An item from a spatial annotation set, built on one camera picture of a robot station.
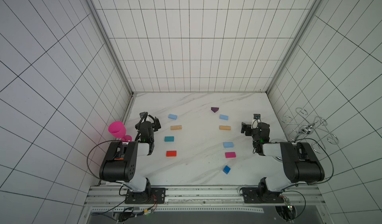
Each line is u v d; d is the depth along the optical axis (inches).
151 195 28.0
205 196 29.3
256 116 31.0
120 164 17.7
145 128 27.7
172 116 40.7
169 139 36.6
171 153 34.5
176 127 38.7
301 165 17.7
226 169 31.4
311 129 25.9
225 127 39.3
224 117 41.8
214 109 43.4
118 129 31.2
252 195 28.6
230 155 34.1
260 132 28.4
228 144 35.7
